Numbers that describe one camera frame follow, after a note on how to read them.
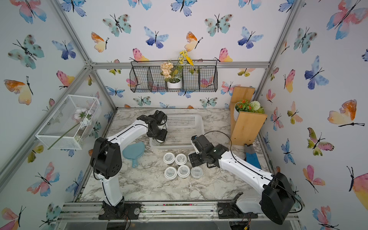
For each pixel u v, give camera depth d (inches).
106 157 19.6
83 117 29.6
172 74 34.1
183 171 32.0
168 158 33.7
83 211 29.8
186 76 37.9
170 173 31.7
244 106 34.8
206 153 23.1
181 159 33.6
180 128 42.4
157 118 29.5
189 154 29.2
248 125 32.5
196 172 32.4
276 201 15.6
